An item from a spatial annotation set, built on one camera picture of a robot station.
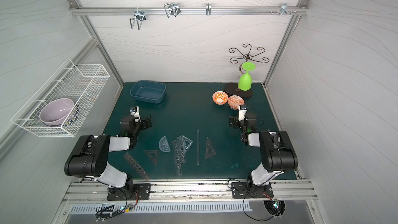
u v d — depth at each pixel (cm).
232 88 118
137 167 81
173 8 76
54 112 61
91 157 45
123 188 63
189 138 92
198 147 88
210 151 87
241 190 73
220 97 111
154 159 84
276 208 72
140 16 78
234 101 108
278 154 47
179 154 86
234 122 86
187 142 91
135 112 82
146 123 86
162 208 70
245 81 90
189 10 78
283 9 77
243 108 83
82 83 78
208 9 78
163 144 89
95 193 75
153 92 114
